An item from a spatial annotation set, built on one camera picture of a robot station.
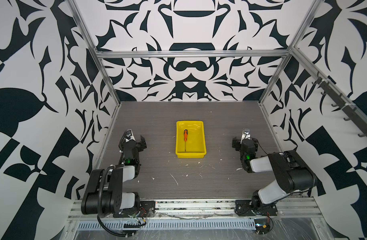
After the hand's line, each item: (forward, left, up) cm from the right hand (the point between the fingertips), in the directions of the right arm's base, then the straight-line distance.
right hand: (246, 136), depth 93 cm
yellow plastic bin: (+2, +34, -6) cm, 35 cm away
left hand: (-2, +68, +6) cm, 69 cm away
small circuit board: (-44, +2, -8) cm, 45 cm away
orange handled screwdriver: (+3, +37, -4) cm, 38 cm away
